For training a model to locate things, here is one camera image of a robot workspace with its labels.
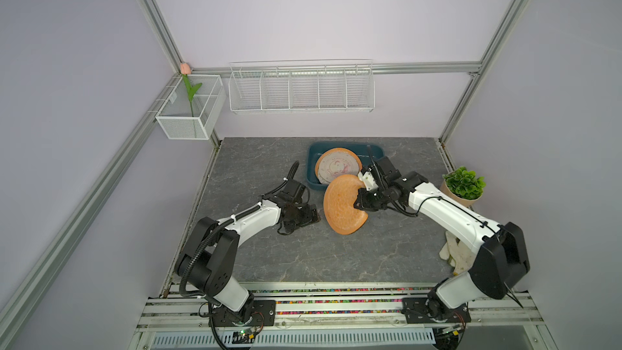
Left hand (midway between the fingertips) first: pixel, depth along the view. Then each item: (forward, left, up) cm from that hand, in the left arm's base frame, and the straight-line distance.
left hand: (312, 223), depth 88 cm
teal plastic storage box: (+32, -32, 0) cm, 45 cm away
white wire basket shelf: (+52, -1, +24) cm, 57 cm away
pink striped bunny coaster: (+30, -13, -2) cm, 32 cm away
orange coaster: (+36, -13, -2) cm, 38 cm away
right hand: (+2, -15, +9) cm, 18 cm away
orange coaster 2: (+1, -10, +4) cm, 11 cm away
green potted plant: (+6, -56, +9) cm, 57 cm away
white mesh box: (+38, +42, +26) cm, 62 cm away
